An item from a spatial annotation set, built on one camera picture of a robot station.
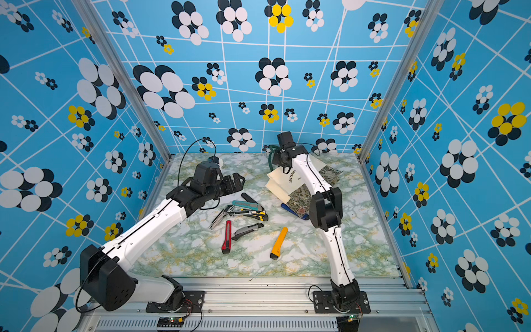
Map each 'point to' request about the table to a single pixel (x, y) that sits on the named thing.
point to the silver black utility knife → (221, 216)
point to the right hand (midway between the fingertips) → (281, 157)
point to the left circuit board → (170, 321)
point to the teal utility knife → (247, 205)
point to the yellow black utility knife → (260, 216)
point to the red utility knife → (226, 247)
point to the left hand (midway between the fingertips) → (240, 179)
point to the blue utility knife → (305, 216)
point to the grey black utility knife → (245, 230)
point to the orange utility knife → (276, 250)
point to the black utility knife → (247, 198)
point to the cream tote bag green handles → (291, 187)
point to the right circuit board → (349, 324)
